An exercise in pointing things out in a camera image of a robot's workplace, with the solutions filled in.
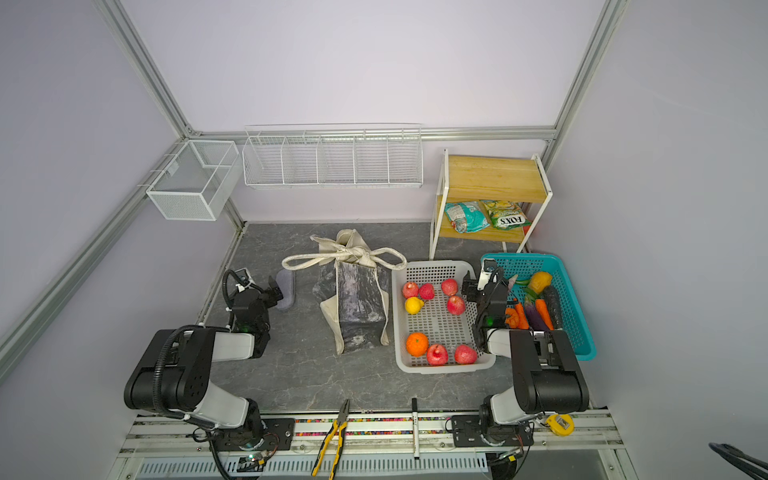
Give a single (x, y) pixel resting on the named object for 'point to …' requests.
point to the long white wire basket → (333, 156)
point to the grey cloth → (285, 279)
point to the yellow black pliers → (340, 424)
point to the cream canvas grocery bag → (352, 286)
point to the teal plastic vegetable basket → (572, 318)
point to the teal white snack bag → (466, 217)
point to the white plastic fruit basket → (433, 322)
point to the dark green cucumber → (552, 299)
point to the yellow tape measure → (562, 425)
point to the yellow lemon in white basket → (414, 305)
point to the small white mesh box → (194, 185)
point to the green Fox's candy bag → (507, 215)
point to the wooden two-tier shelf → (494, 179)
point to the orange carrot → (543, 310)
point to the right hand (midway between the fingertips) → (486, 275)
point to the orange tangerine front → (417, 344)
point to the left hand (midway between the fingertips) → (259, 284)
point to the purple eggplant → (534, 318)
